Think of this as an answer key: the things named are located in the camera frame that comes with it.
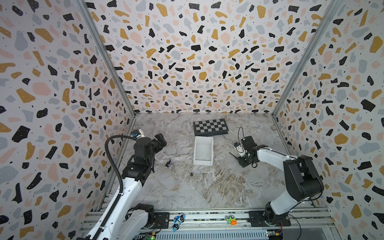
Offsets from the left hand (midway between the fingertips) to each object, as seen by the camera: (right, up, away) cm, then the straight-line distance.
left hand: (158, 136), depth 76 cm
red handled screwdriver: (+44, -15, +20) cm, 51 cm away
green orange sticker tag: (+37, -41, -3) cm, 55 cm away
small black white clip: (+3, -18, +13) cm, 22 cm away
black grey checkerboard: (+30, +4, +34) cm, 45 cm away
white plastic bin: (+24, -11, +22) cm, 34 cm away
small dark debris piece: (+16, -24, +14) cm, 32 cm away
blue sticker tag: (+11, -41, -3) cm, 42 cm away
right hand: (+49, -15, +19) cm, 54 cm away
